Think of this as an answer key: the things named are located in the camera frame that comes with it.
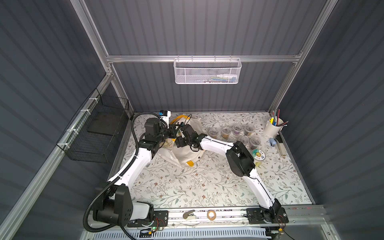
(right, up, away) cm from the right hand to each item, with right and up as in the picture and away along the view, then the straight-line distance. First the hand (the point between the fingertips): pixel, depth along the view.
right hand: (181, 138), depth 99 cm
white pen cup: (+63, +8, +1) cm, 64 cm away
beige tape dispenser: (+6, -37, -26) cm, 46 cm away
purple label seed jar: (+22, +4, +3) cm, 23 cm away
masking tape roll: (+17, -38, -25) cm, 49 cm away
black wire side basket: (-43, +2, -26) cm, 50 cm away
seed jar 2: (+47, -9, -13) cm, 49 cm away
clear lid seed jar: (+39, +6, +4) cm, 39 cm away
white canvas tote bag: (+3, -11, -7) cm, 14 cm away
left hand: (+3, +8, -20) cm, 21 cm away
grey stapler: (+65, -4, -3) cm, 65 cm away
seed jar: (+47, +6, +4) cm, 48 cm away
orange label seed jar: (+31, +4, +3) cm, 31 cm away
